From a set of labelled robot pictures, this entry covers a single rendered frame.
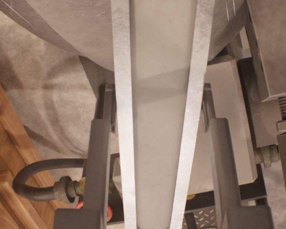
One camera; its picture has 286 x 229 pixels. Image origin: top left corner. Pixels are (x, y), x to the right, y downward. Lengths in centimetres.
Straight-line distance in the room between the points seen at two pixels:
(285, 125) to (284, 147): 1
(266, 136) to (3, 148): 101
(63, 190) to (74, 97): 47
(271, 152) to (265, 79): 67
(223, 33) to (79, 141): 124
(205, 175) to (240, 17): 15
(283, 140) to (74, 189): 74
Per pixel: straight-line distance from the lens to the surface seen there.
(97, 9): 18
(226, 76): 34
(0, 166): 128
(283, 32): 23
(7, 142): 134
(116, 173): 91
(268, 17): 23
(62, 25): 19
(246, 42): 59
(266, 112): 36
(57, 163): 138
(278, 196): 170
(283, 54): 23
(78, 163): 147
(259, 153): 90
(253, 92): 36
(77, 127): 144
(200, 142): 35
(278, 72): 23
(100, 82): 132
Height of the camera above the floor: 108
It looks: 51 degrees down
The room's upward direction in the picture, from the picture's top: 178 degrees counter-clockwise
